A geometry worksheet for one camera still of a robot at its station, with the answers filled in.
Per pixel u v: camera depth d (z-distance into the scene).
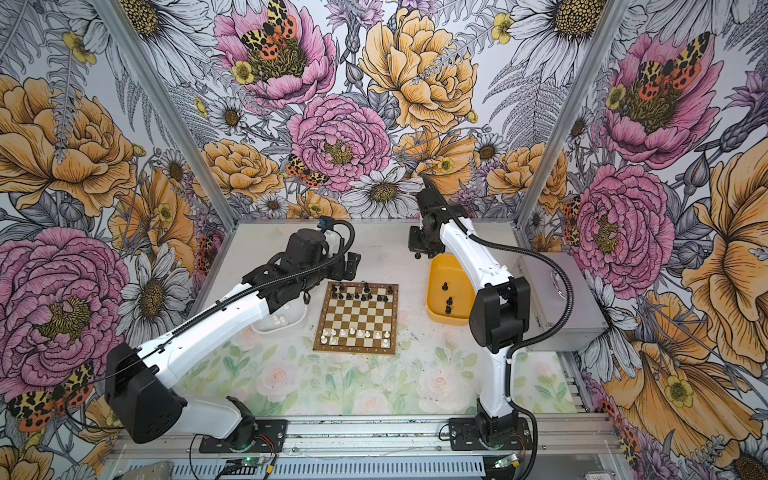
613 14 0.71
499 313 0.52
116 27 0.73
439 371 0.85
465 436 0.73
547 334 0.49
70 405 0.63
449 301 0.99
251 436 0.70
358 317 0.94
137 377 0.40
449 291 1.02
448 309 0.97
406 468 0.78
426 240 0.78
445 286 1.02
